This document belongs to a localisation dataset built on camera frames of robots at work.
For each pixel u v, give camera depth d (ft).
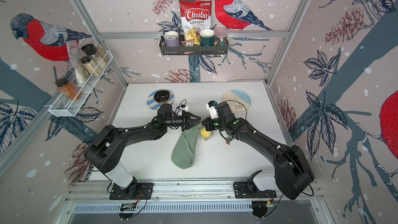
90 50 2.56
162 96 3.53
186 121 2.46
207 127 2.34
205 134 2.70
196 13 2.55
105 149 1.52
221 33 2.78
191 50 2.86
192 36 2.79
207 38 2.63
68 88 2.16
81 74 2.35
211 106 2.45
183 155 2.64
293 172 1.34
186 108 2.75
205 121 2.36
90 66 2.50
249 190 2.12
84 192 2.44
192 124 2.65
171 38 2.62
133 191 2.21
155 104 3.51
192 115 2.61
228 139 2.95
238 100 2.54
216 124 2.30
